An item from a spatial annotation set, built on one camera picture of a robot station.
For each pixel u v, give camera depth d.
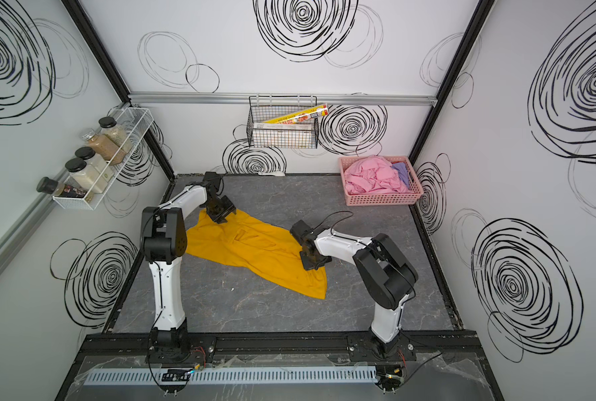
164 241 0.60
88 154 0.66
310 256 0.68
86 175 0.65
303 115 0.89
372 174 1.08
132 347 0.75
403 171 1.15
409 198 1.05
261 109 0.94
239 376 0.77
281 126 0.89
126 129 0.77
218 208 0.91
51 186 0.60
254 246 0.96
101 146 0.72
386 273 0.48
